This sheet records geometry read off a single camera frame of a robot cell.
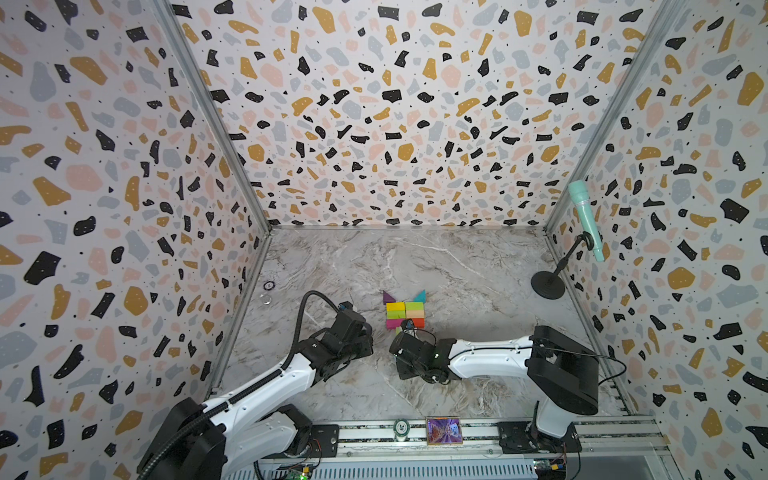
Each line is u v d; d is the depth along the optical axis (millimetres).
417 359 655
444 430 746
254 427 557
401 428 702
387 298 992
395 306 976
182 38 731
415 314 971
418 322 953
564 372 459
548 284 1055
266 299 973
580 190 835
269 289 1028
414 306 986
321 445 721
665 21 726
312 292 701
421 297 1010
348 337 645
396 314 958
